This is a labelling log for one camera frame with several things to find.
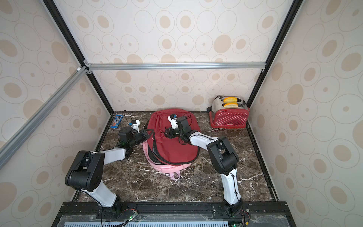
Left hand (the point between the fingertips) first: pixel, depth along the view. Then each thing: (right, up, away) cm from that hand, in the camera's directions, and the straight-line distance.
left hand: (156, 129), depth 89 cm
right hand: (+4, -3, +5) cm, 7 cm away
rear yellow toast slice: (+50, +20, +11) cm, 56 cm away
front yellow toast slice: (+50, +16, +9) cm, 53 cm away
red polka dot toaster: (+45, +8, +11) cm, 47 cm away
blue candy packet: (-37, +5, +24) cm, 44 cm away
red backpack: (+9, -13, -5) cm, 17 cm away
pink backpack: (+12, -24, -6) cm, 27 cm away
